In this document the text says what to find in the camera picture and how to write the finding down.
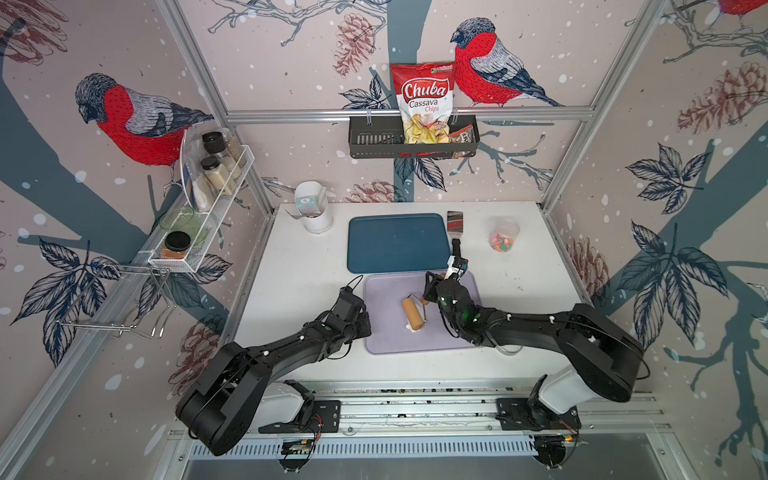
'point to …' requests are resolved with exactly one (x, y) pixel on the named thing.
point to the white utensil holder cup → (318, 223)
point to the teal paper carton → (308, 205)
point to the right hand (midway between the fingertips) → (427, 275)
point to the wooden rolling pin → (413, 316)
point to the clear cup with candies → (503, 235)
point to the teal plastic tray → (392, 243)
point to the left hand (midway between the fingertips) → (372, 317)
